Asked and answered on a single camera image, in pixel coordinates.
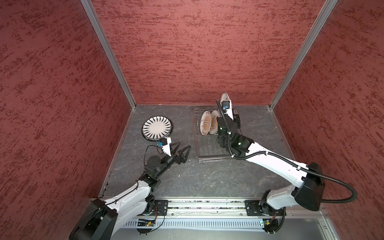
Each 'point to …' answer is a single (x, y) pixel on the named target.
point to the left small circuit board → (141, 223)
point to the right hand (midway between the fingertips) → (230, 112)
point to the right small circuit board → (270, 225)
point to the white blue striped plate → (158, 118)
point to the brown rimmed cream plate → (156, 130)
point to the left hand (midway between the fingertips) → (186, 147)
